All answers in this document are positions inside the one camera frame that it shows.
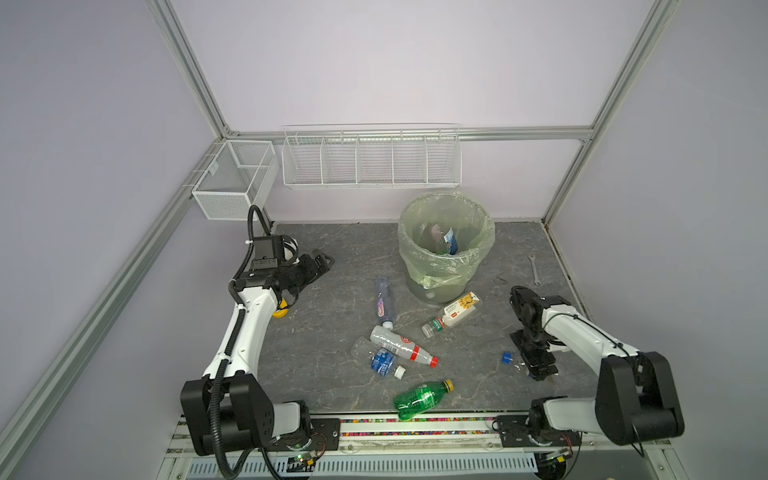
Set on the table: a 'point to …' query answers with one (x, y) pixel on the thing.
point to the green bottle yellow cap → (421, 398)
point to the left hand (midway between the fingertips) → (324, 270)
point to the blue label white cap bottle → (382, 360)
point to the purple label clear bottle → (385, 303)
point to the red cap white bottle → (402, 346)
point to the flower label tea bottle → (453, 313)
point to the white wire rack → (372, 156)
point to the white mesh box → (238, 177)
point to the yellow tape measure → (283, 310)
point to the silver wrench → (536, 282)
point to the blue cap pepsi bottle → (507, 358)
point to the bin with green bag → (442, 278)
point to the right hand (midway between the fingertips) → (526, 359)
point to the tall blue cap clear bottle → (446, 237)
